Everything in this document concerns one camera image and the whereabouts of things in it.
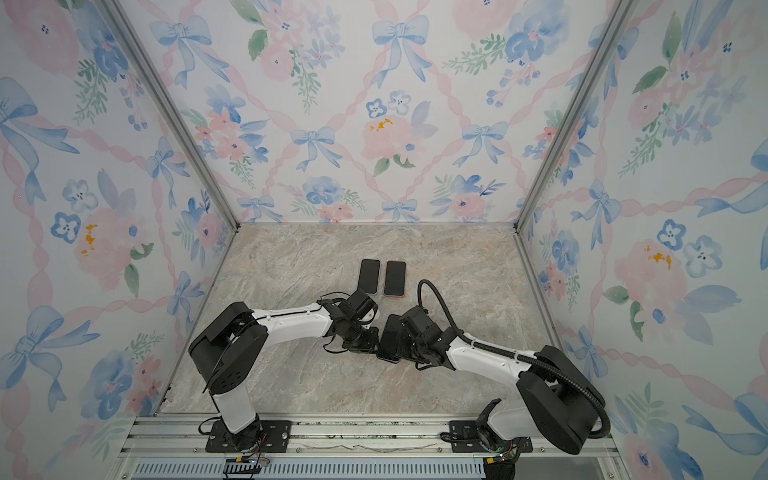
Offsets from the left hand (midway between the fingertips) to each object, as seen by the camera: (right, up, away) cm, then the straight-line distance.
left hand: (381, 349), depth 87 cm
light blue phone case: (-5, +20, +17) cm, 27 cm away
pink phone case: (+4, +20, +17) cm, 27 cm away
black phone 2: (+4, +20, +17) cm, 27 cm away
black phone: (-5, +20, +17) cm, 27 cm away
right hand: (+4, +1, 0) cm, 4 cm away
